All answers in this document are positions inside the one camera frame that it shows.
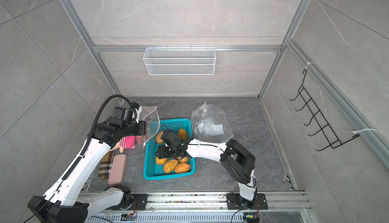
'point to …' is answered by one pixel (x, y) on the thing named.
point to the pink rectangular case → (118, 170)
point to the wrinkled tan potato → (158, 139)
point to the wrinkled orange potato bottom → (182, 167)
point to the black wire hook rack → (332, 139)
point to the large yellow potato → (161, 161)
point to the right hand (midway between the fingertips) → (161, 154)
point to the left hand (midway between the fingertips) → (146, 124)
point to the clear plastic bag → (209, 124)
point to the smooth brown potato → (184, 160)
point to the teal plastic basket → (152, 170)
